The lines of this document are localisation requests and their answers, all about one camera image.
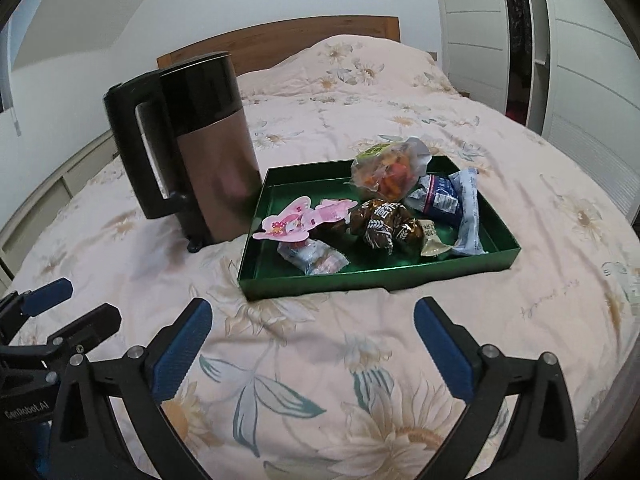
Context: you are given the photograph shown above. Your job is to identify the long light blue packet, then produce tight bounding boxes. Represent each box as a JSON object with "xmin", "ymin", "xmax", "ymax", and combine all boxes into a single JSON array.
[{"xmin": 449, "ymin": 168, "xmax": 485, "ymax": 256}]

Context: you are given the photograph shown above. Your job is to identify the olive green candy packet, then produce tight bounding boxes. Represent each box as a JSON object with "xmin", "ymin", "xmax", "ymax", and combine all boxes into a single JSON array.
[{"xmin": 418, "ymin": 219, "xmax": 451, "ymax": 258}]

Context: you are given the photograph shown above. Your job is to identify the brown oat snack packet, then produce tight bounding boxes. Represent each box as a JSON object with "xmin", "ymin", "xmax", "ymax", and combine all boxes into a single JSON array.
[{"xmin": 330, "ymin": 198, "xmax": 424, "ymax": 256}]

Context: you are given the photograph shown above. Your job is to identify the dark blue snack packet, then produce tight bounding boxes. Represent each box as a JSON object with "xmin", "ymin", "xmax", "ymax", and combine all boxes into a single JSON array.
[{"xmin": 402, "ymin": 174, "xmax": 462, "ymax": 223}]

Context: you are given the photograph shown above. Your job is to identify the pink cartoon character packet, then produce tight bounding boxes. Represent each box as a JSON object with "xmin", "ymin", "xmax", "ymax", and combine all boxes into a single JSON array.
[{"xmin": 252, "ymin": 196, "xmax": 358, "ymax": 243}]

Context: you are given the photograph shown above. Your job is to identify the small pink candy packet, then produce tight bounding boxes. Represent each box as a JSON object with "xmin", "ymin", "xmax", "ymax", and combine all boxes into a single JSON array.
[{"xmin": 277, "ymin": 238, "xmax": 349, "ymax": 275}]

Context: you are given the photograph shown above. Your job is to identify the clear bag orange snacks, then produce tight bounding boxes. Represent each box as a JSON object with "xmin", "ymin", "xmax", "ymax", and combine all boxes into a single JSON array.
[{"xmin": 350, "ymin": 138, "xmax": 432, "ymax": 202}]

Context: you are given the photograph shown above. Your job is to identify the white radiator cover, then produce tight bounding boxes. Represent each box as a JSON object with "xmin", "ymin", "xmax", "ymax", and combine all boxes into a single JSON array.
[{"xmin": 1, "ymin": 131, "xmax": 118, "ymax": 281}]

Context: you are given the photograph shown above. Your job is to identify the brown black electric kettle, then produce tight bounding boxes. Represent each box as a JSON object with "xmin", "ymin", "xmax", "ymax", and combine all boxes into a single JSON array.
[{"xmin": 103, "ymin": 52, "xmax": 262, "ymax": 252}]

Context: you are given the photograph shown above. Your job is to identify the green tray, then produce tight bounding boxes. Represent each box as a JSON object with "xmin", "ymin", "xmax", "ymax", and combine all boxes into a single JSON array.
[{"xmin": 238, "ymin": 160, "xmax": 521, "ymax": 300}]

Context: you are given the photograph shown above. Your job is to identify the wooden headboard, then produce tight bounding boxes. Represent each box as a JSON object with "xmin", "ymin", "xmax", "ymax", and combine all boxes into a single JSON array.
[{"xmin": 156, "ymin": 15, "xmax": 400, "ymax": 75}]

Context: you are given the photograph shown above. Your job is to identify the white wardrobe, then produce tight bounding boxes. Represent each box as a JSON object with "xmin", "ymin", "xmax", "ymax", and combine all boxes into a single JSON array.
[{"xmin": 438, "ymin": 0, "xmax": 639, "ymax": 221}]

